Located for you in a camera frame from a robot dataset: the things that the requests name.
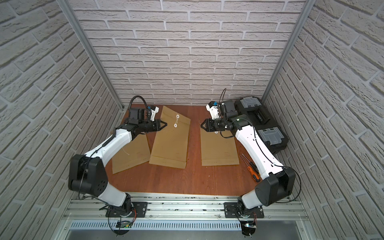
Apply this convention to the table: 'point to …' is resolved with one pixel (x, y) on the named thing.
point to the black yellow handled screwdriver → (252, 165)
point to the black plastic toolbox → (254, 107)
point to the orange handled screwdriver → (253, 173)
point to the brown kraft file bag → (217, 150)
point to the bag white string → (175, 124)
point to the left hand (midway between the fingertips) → (169, 122)
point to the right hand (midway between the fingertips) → (206, 125)
